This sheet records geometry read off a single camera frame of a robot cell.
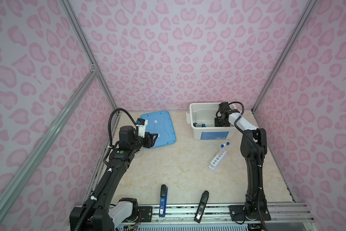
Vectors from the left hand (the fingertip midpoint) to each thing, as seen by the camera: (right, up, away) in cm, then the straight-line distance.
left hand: (153, 131), depth 79 cm
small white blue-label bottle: (+32, +3, +28) cm, 43 cm away
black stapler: (+25, -37, -7) cm, 45 cm away
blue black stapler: (+6, -31, -2) cm, 32 cm away
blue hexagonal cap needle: (+27, +5, +31) cm, 41 cm away
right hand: (+44, +5, +27) cm, 52 cm away
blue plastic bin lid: (0, +5, +36) cm, 36 cm away
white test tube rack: (+35, -20, +8) cm, 41 cm away
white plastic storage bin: (+31, +9, +26) cm, 42 cm away
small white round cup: (+29, +3, +29) cm, 41 cm away
